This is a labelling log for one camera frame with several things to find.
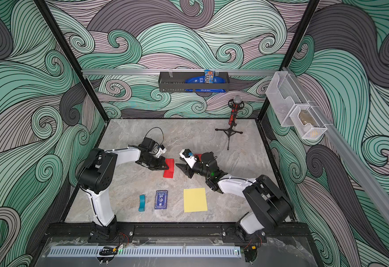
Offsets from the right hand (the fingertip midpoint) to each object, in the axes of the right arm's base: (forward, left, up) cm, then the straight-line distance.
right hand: (181, 159), depth 83 cm
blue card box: (-17, +10, -12) cm, 23 cm away
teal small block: (-18, +20, -13) cm, 29 cm away
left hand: (+3, +9, -12) cm, 15 cm away
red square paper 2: (-7, -9, +13) cm, 18 cm away
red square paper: (-1, +7, -14) cm, 16 cm away
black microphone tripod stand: (+25, -30, -8) cm, 40 cm away
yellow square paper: (-16, -7, -14) cm, 22 cm away
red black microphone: (+32, -32, +9) cm, 46 cm away
